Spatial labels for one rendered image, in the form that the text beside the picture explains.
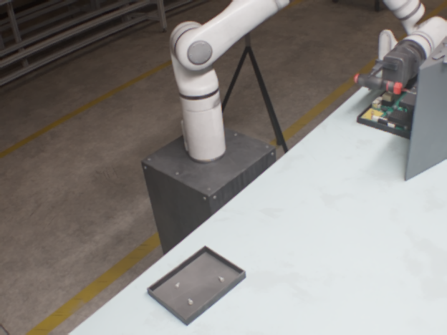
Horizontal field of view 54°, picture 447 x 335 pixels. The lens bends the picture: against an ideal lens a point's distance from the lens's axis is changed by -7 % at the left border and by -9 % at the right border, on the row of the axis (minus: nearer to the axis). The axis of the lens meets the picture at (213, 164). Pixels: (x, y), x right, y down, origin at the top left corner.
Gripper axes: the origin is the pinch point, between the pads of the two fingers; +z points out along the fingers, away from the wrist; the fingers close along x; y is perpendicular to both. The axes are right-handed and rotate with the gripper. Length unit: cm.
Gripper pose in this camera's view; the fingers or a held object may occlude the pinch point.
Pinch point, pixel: (369, 83)
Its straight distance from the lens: 92.3
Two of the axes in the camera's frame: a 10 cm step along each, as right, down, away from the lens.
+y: 7.7, 2.9, -5.7
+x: 1.1, 8.2, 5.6
